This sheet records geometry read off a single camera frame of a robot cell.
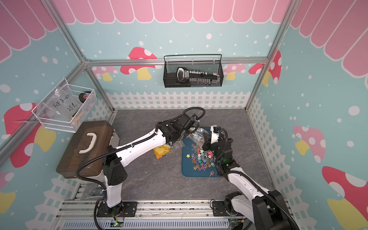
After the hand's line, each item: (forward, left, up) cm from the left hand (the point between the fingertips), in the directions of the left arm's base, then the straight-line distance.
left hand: (180, 127), depth 83 cm
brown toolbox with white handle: (-10, +48, 0) cm, 49 cm away
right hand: (-3, -14, -1) cm, 14 cm away
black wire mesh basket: (+28, +8, +13) cm, 31 cm away
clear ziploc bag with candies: (-3, -9, -2) cm, 10 cm away
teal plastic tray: (-17, -5, -20) cm, 27 cm away
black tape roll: (+11, +56, +12) cm, 58 cm away
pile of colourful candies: (-11, -14, -19) cm, 27 cm away
